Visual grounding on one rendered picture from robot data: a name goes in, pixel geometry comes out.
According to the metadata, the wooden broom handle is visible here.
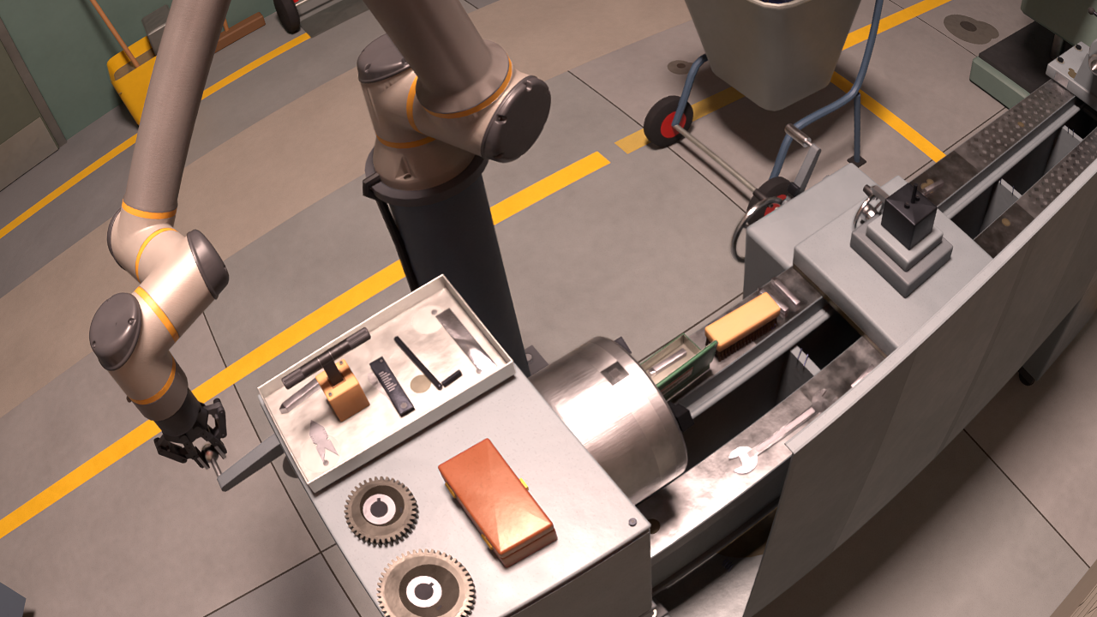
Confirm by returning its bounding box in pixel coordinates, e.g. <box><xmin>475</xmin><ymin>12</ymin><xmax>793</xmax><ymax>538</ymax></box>
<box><xmin>88</xmin><ymin>0</ymin><xmax>141</xmax><ymax>69</ymax></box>

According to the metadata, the copper coloured box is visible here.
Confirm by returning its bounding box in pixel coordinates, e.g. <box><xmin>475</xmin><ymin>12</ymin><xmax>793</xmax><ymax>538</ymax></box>
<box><xmin>438</xmin><ymin>438</ymin><xmax>559</xmax><ymax>569</ymax></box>

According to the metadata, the grey change gear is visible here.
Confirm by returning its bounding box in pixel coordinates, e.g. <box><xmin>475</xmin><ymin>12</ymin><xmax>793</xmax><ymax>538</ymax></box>
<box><xmin>376</xmin><ymin>548</ymin><xmax>477</xmax><ymax>617</ymax></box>
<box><xmin>344</xmin><ymin>476</ymin><xmax>420</xmax><ymax>550</ymax></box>

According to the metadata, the beige bin on blue trolley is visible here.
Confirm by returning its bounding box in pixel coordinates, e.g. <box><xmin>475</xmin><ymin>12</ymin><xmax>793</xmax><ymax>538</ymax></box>
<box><xmin>642</xmin><ymin>0</ymin><xmax>887</xmax><ymax>200</ymax></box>

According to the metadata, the white tool tray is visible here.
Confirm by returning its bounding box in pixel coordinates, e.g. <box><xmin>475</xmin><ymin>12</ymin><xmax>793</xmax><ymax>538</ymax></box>
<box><xmin>257</xmin><ymin>274</ymin><xmax>518</xmax><ymax>494</ymax></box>

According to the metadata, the grey compound slide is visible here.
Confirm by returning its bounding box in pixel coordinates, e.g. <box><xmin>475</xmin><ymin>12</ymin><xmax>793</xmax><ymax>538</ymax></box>
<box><xmin>849</xmin><ymin>209</ymin><xmax>955</xmax><ymax>299</ymax></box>

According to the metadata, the black thread gauge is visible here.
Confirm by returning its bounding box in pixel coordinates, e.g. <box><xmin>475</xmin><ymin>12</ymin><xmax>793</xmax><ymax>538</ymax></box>
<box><xmin>369</xmin><ymin>356</ymin><xmax>417</xmax><ymax>419</ymax></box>

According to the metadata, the silver lathe chuck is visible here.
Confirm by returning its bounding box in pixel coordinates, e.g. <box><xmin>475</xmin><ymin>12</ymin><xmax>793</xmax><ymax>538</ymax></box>
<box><xmin>531</xmin><ymin>337</ymin><xmax>692</xmax><ymax>508</ymax></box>

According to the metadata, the steel fishtail centre gauge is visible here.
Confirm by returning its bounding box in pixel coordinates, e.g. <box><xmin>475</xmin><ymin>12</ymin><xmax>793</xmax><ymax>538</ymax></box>
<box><xmin>308</xmin><ymin>421</ymin><xmax>338</xmax><ymax>469</ymax></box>

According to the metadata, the grey lathe lever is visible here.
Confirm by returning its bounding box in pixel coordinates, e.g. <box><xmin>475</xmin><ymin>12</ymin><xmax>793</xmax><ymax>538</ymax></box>
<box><xmin>218</xmin><ymin>434</ymin><xmax>284</xmax><ymax>493</ymax></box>

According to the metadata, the silver scriber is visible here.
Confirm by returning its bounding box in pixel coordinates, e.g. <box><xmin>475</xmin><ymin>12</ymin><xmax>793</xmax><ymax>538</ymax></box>
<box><xmin>278</xmin><ymin>380</ymin><xmax>321</xmax><ymax>416</ymax></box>

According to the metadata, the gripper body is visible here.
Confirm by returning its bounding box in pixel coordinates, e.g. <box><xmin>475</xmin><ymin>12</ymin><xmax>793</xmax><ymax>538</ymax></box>
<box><xmin>147</xmin><ymin>387</ymin><xmax>213</xmax><ymax>440</ymax></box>

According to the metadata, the grey tailstock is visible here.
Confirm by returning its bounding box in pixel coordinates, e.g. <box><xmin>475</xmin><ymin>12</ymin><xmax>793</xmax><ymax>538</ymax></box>
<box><xmin>1045</xmin><ymin>41</ymin><xmax>1097</xmax><ymax>111</ymax></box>

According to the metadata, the black carriage handwheel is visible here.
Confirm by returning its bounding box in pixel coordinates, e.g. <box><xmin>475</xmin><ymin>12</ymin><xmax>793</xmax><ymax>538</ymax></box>
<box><xmin>731</xmin><ymin>177</ymin><xmax>803</xmax><ymax>261</ymax></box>

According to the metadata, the silver flat spanner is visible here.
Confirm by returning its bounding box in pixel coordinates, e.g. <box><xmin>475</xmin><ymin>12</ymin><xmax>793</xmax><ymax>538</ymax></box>
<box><xmin>728</xmin><ymin>406</ymin><xmax>818</xmax><ymax>476</ymax></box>

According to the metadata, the steel forked gauge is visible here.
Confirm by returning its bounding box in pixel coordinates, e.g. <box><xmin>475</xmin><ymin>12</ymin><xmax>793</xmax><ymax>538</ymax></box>
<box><xmin>435</xmin><ymin>308</ymin><xmax>499</xmax><ymax>374</ymax></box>

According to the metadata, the black hex key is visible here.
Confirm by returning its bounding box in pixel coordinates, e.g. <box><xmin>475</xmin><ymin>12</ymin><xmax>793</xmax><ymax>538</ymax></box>
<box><xmin>393</xmin><ymin>335</ymin><xmax>464</xmax><ymax>392</ymax></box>

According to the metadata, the black tool post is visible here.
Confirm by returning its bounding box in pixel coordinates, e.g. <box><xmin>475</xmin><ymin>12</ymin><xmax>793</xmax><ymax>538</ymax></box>
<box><xmin>880</xmin><ymin>183</ymin><xmax>938</xmax><ymax>252</ymax></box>

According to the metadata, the wooden back brush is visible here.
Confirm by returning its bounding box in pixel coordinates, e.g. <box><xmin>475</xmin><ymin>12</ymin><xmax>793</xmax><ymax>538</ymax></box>
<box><xmin>704</xmin><ymin>292</ymin><xmax>784</xmax><ymax>361</ymax></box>

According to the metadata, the grey crank handle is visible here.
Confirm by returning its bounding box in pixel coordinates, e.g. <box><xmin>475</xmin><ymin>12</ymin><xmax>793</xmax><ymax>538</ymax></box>
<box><xmin>782</xmin><ymin>123</ymin><xmax>823</xmax><ymax>188</ymax></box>

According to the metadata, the brass key holster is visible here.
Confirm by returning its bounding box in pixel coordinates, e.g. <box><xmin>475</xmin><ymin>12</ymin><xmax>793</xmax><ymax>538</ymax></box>
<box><xmin>315</xmin><ymin>358</ymin><xmax>372</xmax><ymax>423</ymax></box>

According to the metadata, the green machine base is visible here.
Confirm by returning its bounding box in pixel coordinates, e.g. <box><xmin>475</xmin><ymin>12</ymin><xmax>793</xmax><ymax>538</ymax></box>
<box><xmin>969</xmin><ymin>0</ymin><xmax>1097</xmax><ymax>110</ymax></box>

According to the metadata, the yellow dustpan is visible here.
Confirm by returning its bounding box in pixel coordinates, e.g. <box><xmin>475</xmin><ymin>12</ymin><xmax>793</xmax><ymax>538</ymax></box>
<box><xmin>105</xmin><ymin>33</ymin><xmax>174</xmax><ymax>127</ymax></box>

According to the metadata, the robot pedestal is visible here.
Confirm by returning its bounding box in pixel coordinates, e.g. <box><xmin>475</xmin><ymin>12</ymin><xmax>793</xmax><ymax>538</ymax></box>
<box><xmin>363</xmin><ymin>158</ymin><xmax>550</xmax><ymax>380</ymax></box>

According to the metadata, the green flat tray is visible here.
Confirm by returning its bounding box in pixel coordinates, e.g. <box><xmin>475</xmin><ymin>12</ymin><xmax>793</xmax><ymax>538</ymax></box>
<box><xmin>638</xmin><ymin>333</ymin><xmax>718</xmax><ymax>401</ymax></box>

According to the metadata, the black chuck key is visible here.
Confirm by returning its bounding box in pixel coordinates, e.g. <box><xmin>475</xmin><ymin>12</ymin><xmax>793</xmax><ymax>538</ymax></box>
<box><xmin>282</xmin><ymin>326</ymin><xmax>372</xmax><ymax>390</ymax></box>

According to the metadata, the grey lathe body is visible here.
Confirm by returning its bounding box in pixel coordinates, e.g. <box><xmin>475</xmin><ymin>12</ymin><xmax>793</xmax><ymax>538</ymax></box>
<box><xmin>257</xmin><ymin>51</ymin><xmax>1097</xmax><ymax>617</ymax></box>

